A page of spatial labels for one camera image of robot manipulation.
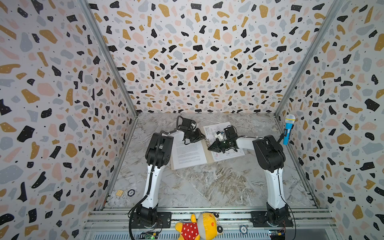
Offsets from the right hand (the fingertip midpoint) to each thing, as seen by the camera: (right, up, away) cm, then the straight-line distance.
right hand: (207, 147), depth 99 cm
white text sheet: (-14, -5, -2) cm, 15 cm away
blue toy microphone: (+45, +17, -16) cm, 51 cm away
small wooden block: (-49, -23, -18) cm, 57 cm away
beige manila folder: (+1, -5, +1) cm, 5 cm away
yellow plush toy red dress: (-1, -31, -33) cm, 45 cm away
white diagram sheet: (+3, +8, +9) cm, 12 cm away
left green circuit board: (-29, -39, -29) cm, 56 cm away
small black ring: (-43, -23, -17) cm, 52 cm away
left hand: (-1, +8, +4) cm, 9 cm away
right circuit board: (+32, -38, -28) cm, 57 cm away
